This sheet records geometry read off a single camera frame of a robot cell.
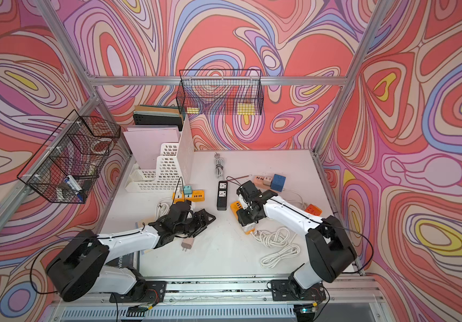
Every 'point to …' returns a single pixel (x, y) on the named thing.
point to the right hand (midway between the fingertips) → (247, 223)
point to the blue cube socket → (278, 182)
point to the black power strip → (222, 195)
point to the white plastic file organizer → (166, 178)
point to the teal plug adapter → (188, 190)
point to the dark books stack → (158, 115)
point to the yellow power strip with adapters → (197, 195)
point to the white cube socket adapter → (248, 227)
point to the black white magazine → (130, 260)
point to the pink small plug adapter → (187, 243)
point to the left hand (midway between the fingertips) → (214, 223)
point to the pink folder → (146, 141)
